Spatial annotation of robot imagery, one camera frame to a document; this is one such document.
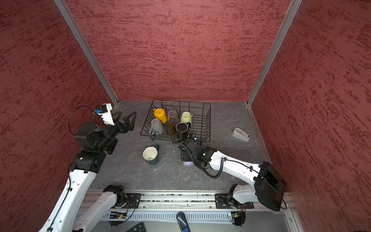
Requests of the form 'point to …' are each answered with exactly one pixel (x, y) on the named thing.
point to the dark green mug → (150, 153)
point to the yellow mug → (160, 114)
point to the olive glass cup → (170, 129)
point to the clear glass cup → (173, 116)
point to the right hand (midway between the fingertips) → (187, 156)
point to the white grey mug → (157, 126)
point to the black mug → (182, 129)
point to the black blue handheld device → (182, 222)
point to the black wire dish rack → (201, 120)
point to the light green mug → (186, 117)
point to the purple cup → (189, 164)
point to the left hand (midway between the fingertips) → (128, 115)
